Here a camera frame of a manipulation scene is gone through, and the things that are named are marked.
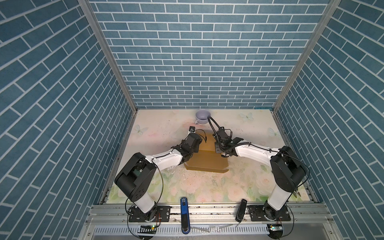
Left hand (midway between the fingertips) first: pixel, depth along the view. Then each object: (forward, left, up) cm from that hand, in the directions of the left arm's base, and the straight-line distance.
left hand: (194, 141), depth 93 cm
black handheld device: (-37, -24, -8) cm, 45 cm away
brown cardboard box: (-11, -8, -3) cm, 14 cm away
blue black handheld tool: (-39, +4, -5) cm, 40 cm away
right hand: (-1, -15, -1) cm, 15 cm away
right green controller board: (-44, -41, -11) cm, 61 cm away
